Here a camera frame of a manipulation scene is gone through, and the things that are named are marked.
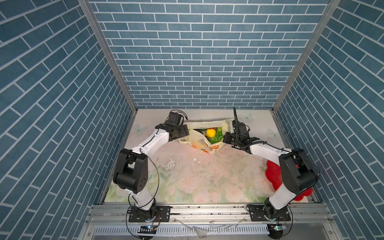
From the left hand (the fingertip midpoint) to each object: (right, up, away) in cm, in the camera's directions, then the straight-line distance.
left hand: (183, 132), depth 92 cm
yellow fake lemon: (+18, -1, +9) cm, 20 cm away
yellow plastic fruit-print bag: (+15, -3, +10) cm, 18 cm away
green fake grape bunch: (+23, -3, +7) cm, 24 cm away
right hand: (+25, -2, +2) cm, 25 cm away
